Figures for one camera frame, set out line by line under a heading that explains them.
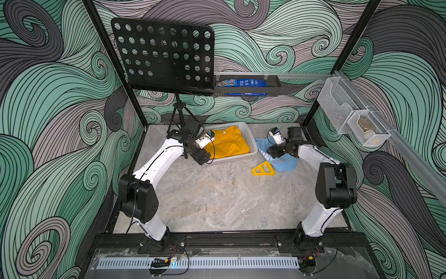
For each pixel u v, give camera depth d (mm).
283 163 979
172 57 682
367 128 672
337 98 931
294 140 761
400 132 611
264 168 978
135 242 739
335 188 490
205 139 748
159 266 702
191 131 653
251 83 914
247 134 1055
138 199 435
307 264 699
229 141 1053
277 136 859
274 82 949
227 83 909
